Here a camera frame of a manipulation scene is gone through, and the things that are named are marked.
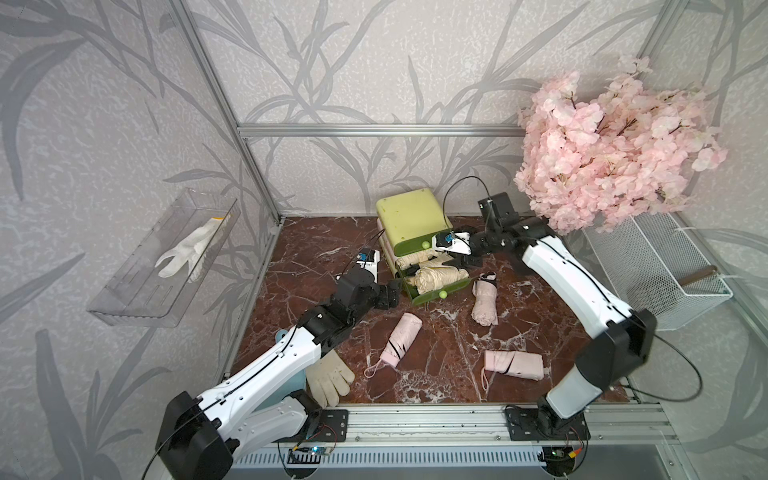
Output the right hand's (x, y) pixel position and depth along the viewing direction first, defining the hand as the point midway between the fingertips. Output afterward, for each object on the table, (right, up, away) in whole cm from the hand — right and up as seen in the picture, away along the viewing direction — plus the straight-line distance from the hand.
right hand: (445, 244), depth 80 cm
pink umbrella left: (-12, -27, +5) cm, 30 cm away
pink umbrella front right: (+20, -33, +1) cm, 39 cm away
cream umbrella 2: (-4, -9, +2) cm, 10 cm away
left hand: (-15, -9, -3) cm, 18 cm away
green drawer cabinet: (-10, +7, +12) cm, 17 cm away
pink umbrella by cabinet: (+15, -15, +14) cm, 25 cm away
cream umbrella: (-3, -5, +14) cm, 15 cm away
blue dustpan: (-35, -32, -14) cm, 50 cm away
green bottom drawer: (-3, -16, +12) cm, 20 cm away
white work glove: (-32, -37, +1) cm, 48 cm away
